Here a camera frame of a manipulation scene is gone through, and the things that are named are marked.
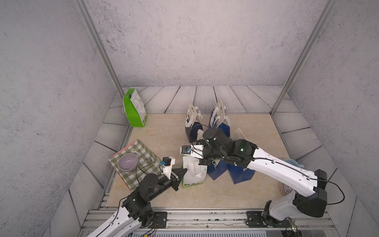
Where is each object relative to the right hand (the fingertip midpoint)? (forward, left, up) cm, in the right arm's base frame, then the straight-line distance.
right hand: (192, 150), depth 66 cm
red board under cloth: (+18, +48, -28) cm, 58 cm away
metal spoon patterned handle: (+9, +28, -27) cm, 40 cm away
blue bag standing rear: (+27, -14, -11) cm, 32 cm away
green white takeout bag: (+38, +40, -11) cm, 56 cm away
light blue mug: (+6, -57, -23) cm, 62 cm away
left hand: (-6, +2, -10) cm, 12 cm away
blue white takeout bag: (-2, -11, -16) cm, 20 cm away
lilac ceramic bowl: (+7, +41, -25) cm, 49 cm away
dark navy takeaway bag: (+24, +1, -10) cm, 26 cm away
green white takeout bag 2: (-5, -2, -14) cm, 15 cm away
